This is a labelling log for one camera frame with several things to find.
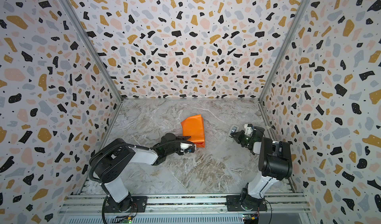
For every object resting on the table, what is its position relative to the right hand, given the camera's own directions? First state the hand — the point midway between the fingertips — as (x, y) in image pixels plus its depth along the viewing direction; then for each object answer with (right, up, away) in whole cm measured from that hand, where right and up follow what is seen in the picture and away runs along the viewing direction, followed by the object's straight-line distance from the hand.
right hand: (232, 133), depth 95 cm
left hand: (-27, -2, -4) cm, 27 cm away
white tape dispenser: (+1, +3, +3) cm, 4 cm away
